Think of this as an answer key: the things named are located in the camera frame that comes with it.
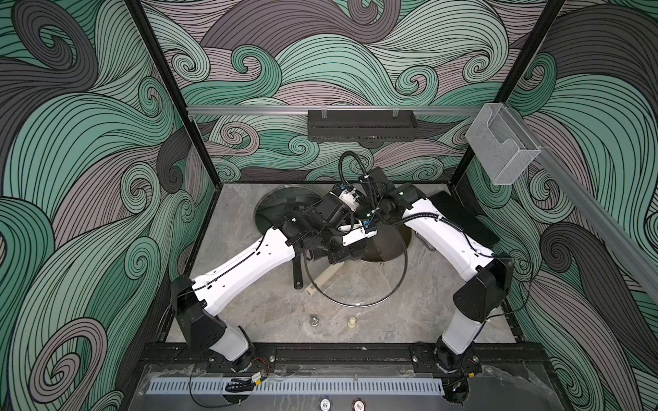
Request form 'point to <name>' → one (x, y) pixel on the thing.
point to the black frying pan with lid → (278, 203)
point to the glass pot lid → (366, 278)
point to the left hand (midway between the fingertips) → (352, 242)
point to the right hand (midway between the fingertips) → (331, 231)
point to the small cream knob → (352, 322)
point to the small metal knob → (314, 320)
